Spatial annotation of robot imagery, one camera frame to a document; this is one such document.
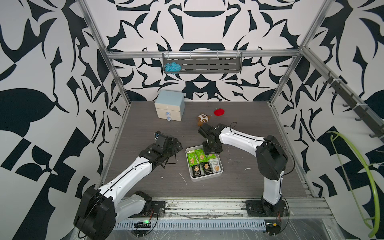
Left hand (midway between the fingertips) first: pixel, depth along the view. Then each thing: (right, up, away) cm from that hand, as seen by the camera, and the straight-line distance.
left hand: (173, 144), depth 85 cm
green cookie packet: (+10, -9, +3) cm, 14 cm away
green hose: (+72, -23, -34) cm, 82 cm away
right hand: (+18, -5, +5) cm, 20 cm away
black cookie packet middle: (+19, -13, 0) cm, 23 cm away
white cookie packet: (+23, -12, +1) cm, 26 cm away
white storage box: (+16, -17, -5) cm, 24 cm away
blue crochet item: (-1, +45, +7) cm, 46 cm away
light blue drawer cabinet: (-4, +23, +14) cm, 28 cm away
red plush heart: (+30, +19, +27) cm, 45 cm away
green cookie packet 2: (+16, -7, +5) cm, 18 cm away
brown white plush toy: (+18, +14, +22) cm, 32 cm away
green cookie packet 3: (+21, -7, +2) cm, 22 cm away
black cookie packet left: (+13, -15, -2) cm, 19 cm away
